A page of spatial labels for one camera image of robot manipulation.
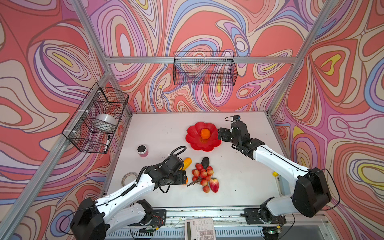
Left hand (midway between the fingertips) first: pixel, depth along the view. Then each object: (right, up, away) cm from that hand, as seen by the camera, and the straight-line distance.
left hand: (183, 177), depth 80 cm
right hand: (+24, +24, +6) cm, 34 cm away
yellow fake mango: (+2, +6, +9) cm, 11 cm away
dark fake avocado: (+13, +6, +10) cm, 18 cm away
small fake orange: (+2, -4, +6) cm, 7 cm away
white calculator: (+8, -20, -11) cm, 25 cm away
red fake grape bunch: (+10, +1, 0) cm, 10 cm away
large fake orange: (+14, +23, +21) cm, 34 cm away
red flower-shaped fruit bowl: (+6, +20, +24) cm, 32 cm away
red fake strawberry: (+17, -4, 0) cm, 17 cm away
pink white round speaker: (-27, +13, +12) cm, 32 cm away
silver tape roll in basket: (-37, +30, -10) cm, 49 cm away
